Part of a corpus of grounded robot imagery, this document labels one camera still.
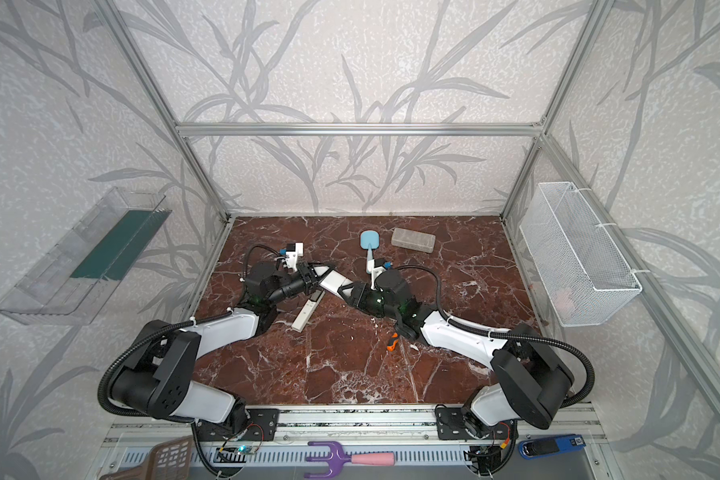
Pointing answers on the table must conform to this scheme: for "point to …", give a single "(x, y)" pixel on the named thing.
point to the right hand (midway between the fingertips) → (342, 283)
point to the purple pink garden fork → (338, 457)
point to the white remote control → (333, 281)
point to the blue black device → (547, 445)
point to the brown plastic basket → (169, 460)
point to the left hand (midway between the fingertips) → (338, 262)
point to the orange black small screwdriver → (392, 343)
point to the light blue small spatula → (370, 241)
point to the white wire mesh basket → (583, 277)
